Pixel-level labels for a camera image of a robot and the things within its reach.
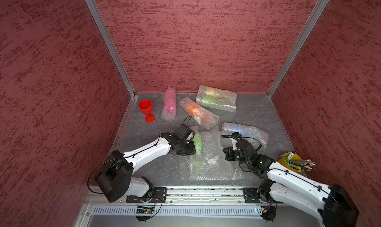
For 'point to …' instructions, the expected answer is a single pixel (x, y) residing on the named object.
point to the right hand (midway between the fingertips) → (223, 152)
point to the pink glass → (168, 111)
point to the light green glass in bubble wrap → (227, 104)
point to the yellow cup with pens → (293, 161)
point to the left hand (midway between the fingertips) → (193, 154)
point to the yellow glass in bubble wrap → (217, 92)
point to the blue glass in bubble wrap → (258, 138)
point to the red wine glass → (146, 107)
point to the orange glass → (202, 115)
